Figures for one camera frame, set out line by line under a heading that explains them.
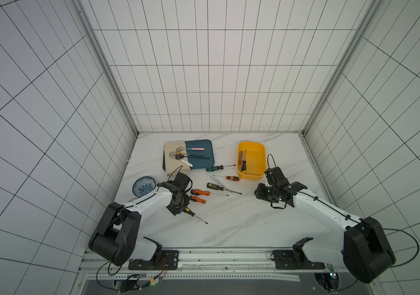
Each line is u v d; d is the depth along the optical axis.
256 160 1.01
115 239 0.42
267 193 0.74
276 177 0.67
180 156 1.07
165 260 0.72
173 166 1.01
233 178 0.96
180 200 0.74
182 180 0.72
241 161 1.04
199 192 0.91
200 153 1.07
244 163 1.03
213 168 1.01
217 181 0.97
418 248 0.41
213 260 0.74
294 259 0.67
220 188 0.93
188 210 0.85
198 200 0.89
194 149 1.10
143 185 0.93
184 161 1.03
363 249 0.41
